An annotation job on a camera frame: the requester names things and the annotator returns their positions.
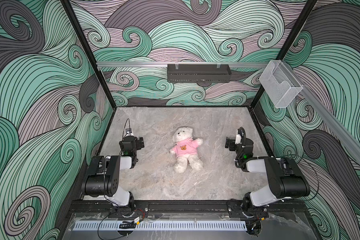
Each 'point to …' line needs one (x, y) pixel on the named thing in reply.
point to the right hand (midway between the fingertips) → (235, 137)
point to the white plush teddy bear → (180, 165)
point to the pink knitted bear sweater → (187, 147)
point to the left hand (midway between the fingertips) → (132, 137)
